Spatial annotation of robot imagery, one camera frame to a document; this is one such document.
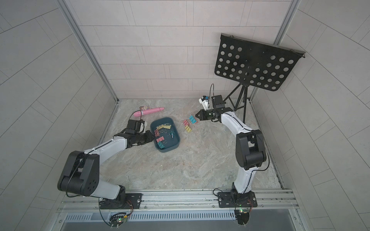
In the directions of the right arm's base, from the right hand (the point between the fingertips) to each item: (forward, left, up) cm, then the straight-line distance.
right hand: (196, 114), depth 90 cm
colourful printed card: (+18, +40, -10) cm, 45 cm away
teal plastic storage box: (-8, +21, -13) cm, 25 cm away
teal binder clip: (-1, +3, -3) cm, 4 cm away
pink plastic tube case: (+11, +42, -9) cm, 44 cm away
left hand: (-8, +26, -9) cm, 29 cm away
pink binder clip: (+3, +8, -13) cm, 15 cm away
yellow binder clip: (-2, +6, -12) cm, 14 cm away
